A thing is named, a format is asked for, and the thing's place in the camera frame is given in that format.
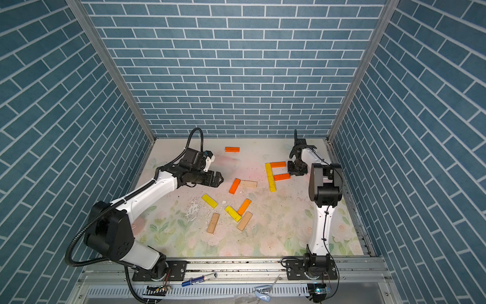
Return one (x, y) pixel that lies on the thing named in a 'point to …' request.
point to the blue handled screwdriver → (193, 280)
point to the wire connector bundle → (159, 291)
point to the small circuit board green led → (323, 289)
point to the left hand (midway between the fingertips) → (219, 178)
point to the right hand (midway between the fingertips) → (295, 173)
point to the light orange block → (244, 206)
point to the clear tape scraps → (262, 292)
